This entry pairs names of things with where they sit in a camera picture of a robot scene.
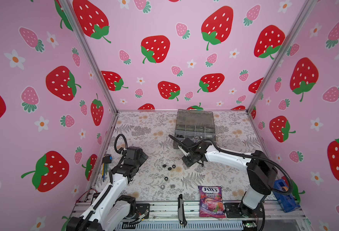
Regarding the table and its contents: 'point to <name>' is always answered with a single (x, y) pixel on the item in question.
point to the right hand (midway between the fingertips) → (186, 159)
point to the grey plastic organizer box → (196, 125)
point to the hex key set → (107, 159)
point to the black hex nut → (166, 178)
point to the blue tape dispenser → (287, 201)
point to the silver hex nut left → (162, 186)
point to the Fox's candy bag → (211, 201)
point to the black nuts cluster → (169, 168)
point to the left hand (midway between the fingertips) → (140, 157)
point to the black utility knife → (181, 214)
